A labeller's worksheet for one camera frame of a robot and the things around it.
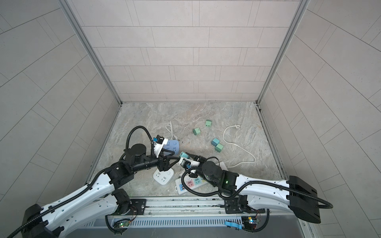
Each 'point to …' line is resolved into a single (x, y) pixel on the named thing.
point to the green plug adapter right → (219, 148)
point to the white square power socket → (163, 177)
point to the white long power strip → (192, 183)
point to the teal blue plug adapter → (215, 142)
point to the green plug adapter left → (196, 131)
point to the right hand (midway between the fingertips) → (184, 159)
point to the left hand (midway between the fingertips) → (179, 157)
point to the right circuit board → (249, 223)
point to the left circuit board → (121, 223)
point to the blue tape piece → (237, 225)
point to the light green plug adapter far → (208, 123)
